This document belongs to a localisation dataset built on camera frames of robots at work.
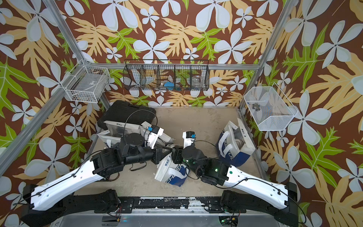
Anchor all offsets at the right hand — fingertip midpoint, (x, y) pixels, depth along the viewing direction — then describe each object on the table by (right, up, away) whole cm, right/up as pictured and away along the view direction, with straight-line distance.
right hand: (169, 148), depth 67 cm
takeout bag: (-35, +8, +23) cm, 43 cm away
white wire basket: (-53, +35, +19) cm, 66 cm away
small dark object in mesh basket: (+52, +22, +18) cm, 59 cm away
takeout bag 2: (-2, +5, +2) cm, 6 cm away
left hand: (+2, +1, -7) cm, 7 cm away
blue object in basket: (-2, +38, +27) cm, 46 cm away
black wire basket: (-4, +46, +31) cm, 55 cm away
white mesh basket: (+59, +21, +17) cm, 65 cm away
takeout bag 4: (+32, +2, +3) cm, 33 cm away
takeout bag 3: (0, -9, -4) cm, 10 cm away
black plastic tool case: (-44, +22, +51) cm, 71 cm away
